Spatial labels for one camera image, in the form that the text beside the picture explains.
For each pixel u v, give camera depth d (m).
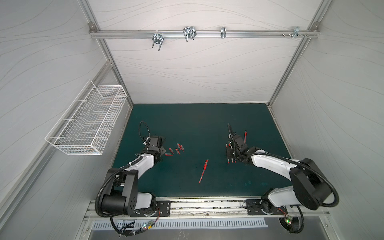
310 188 0.43
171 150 0.94
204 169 0.86
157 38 0.79
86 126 0.69
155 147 0.71
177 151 0.94
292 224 0.72
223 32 0.78
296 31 0.77
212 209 0.75
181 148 0.95
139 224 0.70
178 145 0.96
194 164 0.88
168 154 0.93
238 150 0.69
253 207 0.73
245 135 1.01
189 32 0.77
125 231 0.68
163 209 0.74
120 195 0.42
